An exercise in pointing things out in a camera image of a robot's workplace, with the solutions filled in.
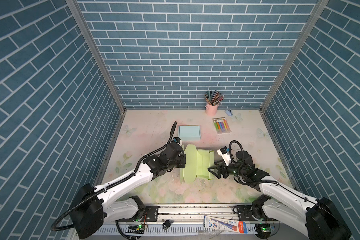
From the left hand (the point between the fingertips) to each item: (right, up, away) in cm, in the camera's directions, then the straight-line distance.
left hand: (186, 159), depth 80 cm
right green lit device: (+37, -32, -9) cm, 49 cm away
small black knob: (-9, -28, -11) cm, 32 cm away
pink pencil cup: (+19, +29, +34) cm, 49 cm away
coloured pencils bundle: (+20, +38, +33) cm, 55 cm away
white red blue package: (+18, -29, -9) cm, 36 cm away
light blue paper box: (+2, +13, +23) cm, 26 cm away
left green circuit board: (-25, -32, -8) cm, 41 cm away
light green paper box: (+7, -4, +8) cm, 11 cm away
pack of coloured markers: (+26, +17, +29) cm, 43 cm away
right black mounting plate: (+31, -26, -6) cm, 40 cm away
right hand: (+13, -4, +1) cm, 14 cm away
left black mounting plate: (-18, -26, -6) cm, 32 cm away
